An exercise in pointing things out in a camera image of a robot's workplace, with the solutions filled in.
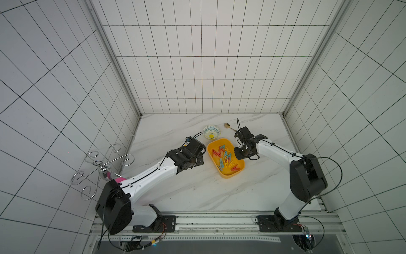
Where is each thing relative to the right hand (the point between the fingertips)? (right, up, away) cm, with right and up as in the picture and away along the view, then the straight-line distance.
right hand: (233, 154), depth 92 cm
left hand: (-22, -2, -10) cm, 24 cm away
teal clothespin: (-6, +4, +7) cm, 10 cm away
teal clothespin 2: (-3, -1, +3) cm, 5 cm away
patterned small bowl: (-13, +13, +15) cm, 23 cm away
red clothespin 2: (+1, -8, -1) cm, 8 cm away
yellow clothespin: (0, -6, 0) cm, 6 cm away
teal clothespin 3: (-7, -6, -1) cm, 9 cm away
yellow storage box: (-6, -1, +4) cm, 7 cm away
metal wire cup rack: (-57, 0, -30) cm, 64 cm away
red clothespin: (-9, -1, +5) cm, 10 cm away
